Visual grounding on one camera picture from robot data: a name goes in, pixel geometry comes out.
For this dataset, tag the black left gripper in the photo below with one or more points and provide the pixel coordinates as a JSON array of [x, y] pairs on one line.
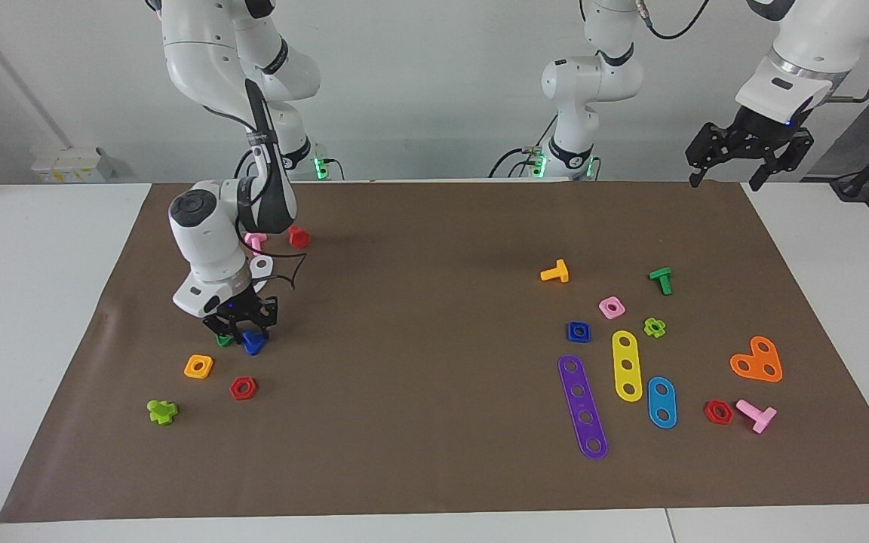
[[755, 136]]

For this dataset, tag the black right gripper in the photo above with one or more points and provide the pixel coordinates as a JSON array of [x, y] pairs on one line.
[[246, 313]]

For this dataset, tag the blue triangle-head screw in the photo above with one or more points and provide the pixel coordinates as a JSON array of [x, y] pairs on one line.
[[255, 345]]

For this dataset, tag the blue square nut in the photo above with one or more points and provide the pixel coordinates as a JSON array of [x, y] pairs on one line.
[[572, 335]]

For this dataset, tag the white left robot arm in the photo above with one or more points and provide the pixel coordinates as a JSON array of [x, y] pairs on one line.
[[593, 75]]

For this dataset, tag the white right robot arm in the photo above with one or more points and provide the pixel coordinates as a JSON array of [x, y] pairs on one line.
[[201, 234]]

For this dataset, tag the green triangle nut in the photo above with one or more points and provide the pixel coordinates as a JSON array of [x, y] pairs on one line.
[[223, 341]]

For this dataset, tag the red hexagon nut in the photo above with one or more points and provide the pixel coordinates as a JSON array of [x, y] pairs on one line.
[[236, 389], [709, 413]]

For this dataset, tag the orange square nut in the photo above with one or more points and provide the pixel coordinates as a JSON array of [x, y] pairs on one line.
[[188, 368]]

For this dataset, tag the pink plastic screw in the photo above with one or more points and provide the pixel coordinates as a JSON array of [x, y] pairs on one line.
[[256, 240], [763, 417]]

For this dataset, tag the red plastic screw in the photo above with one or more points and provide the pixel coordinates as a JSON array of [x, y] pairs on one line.
[[299, 238]]

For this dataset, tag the lime green cross-head screw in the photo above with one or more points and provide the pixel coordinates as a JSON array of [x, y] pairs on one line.
[[161, 412]]

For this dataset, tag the green plastic screw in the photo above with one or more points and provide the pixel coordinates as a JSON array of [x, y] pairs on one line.
[[661, 279]]

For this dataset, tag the lime green cross nut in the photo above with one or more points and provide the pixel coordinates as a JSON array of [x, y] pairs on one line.
[[649, 329]]

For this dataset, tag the pink square nut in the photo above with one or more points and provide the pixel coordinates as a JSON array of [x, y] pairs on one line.
[[604, 311]]

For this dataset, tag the orange plastic screw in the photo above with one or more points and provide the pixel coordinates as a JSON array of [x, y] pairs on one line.
[[557, 273]]

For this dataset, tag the white curved five-hole strip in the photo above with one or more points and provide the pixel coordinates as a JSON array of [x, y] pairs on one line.
[[269, 260]]

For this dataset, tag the orange three-hole corner plate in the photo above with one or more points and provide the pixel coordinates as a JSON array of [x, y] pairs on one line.
[[757, 360]]

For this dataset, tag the brown table mat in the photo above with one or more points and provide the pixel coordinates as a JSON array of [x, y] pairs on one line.
[[434, 422]]

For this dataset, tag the yellow three-hole strip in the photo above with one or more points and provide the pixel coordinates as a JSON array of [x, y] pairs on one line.
[[625, 355]]

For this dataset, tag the white box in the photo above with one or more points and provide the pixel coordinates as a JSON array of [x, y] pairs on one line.
[[72, 166]]

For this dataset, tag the light blue two-hole strip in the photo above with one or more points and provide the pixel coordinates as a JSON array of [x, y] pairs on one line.
[[662, 403]]

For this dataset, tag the purple four-hole strip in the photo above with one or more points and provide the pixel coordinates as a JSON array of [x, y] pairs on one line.
[[574, 379]]

